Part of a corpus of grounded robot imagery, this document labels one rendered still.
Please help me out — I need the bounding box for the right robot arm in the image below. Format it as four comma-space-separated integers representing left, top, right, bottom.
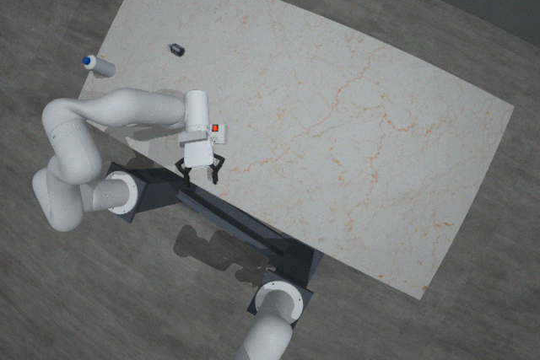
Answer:
231, 281, 303, 360

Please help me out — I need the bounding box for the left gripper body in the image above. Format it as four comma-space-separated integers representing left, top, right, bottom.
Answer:
184, 137, 214, 169

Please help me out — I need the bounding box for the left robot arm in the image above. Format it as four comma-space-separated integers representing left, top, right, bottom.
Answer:
32, 88, 212, 232

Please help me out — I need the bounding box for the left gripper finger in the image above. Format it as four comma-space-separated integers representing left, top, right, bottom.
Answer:
209, 153, 225, 185
175, 157, 192, 187

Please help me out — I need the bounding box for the white power strip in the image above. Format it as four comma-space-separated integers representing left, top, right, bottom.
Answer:
181, 124, 228, 144

